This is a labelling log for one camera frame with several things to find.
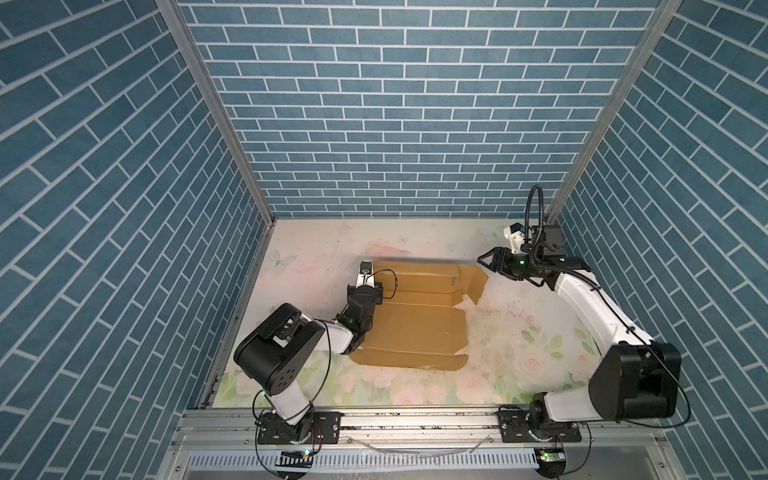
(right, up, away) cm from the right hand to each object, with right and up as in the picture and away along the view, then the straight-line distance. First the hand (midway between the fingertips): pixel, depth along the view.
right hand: (483, 258), depth 84 cm
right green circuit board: (+14, -49, -10) cm, 52 cm away
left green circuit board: (-50, -49, -12) cm, 71 cm away
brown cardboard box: (-18, -21, +7) cm, 28 cm away
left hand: (-33, -5, +8) cm, 34 cm away
